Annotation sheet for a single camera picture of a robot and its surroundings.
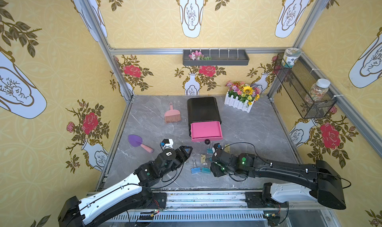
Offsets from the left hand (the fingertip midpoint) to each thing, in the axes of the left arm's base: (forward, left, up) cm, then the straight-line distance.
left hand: (186, 149), depth 77 cm
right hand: (-6, -15, -8) cm, 18 cm away
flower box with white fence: (+37, -37, +1) cm, 52 cm away
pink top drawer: (+11, -11, -1) cm, 16 cm away
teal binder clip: (-6, -11, -15) cm, 20 cm away
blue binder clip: (-6, -5, -13) cm, 15 cm away
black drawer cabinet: (+15, -10, +4) cm, 19 cm away
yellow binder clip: (-2, -9, -9) cm, 13 cm away
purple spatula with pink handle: (+13, +33, -14) cm, 38 cm away
